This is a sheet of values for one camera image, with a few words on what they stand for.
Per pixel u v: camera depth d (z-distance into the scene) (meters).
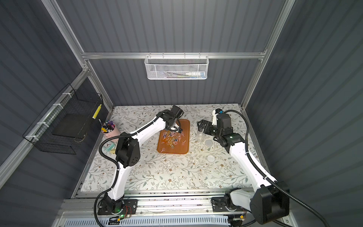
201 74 0.91
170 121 0.71
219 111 0.71
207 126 0.70
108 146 0.94
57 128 0.71
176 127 0.87
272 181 0.41
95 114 0.82
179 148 0.96
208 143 0.97
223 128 0.60
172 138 0.99
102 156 0.52
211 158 0.91
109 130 0.91
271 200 0.39
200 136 0.96
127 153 0.56
